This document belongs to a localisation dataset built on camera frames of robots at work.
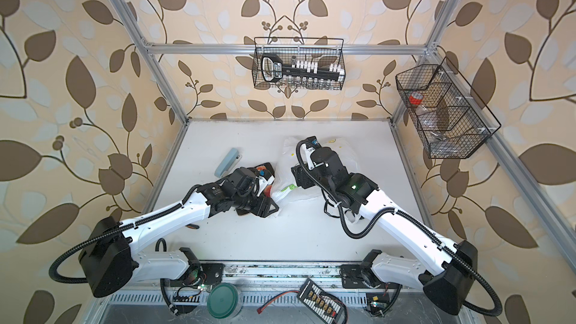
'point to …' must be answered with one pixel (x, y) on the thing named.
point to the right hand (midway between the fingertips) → (302, 168)
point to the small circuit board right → (377, 302)
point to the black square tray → (264, 177)
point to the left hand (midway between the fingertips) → (275, 205)
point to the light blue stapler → (229, 163)
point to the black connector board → (322, 304)
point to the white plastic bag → (285, 192)
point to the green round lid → (223, 300)
